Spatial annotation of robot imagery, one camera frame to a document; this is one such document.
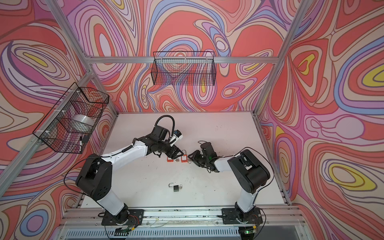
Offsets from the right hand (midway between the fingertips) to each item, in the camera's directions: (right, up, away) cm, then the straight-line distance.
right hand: (190, 160), depth 93 cm
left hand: (-5, +8, -6) cm, 11 cm away
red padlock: (-13, 0, 0) cm, 13 cm away
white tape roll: (-53, +25, -19) cm, 62 cm away
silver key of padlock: (-8, 0, 0) cm, 8 cm away
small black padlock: (-8, -13, -11) cm, 19 cm away
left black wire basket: (-58, +22, -22) cm, 66 cm away
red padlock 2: (-4, +1, 0) cm, 4 cm away
